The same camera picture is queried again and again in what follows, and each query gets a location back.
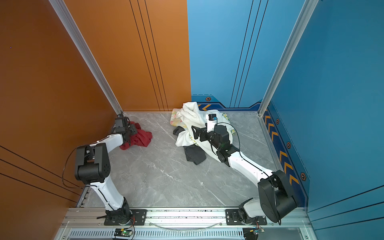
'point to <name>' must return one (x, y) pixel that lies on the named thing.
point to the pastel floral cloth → (175, 121)
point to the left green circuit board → (124, 232)
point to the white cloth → (191, 115)
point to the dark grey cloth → (193, 153)
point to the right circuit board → (252, 233)
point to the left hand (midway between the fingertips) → (131, 125)
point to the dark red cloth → (141, 138)
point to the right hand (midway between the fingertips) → (197, 125)
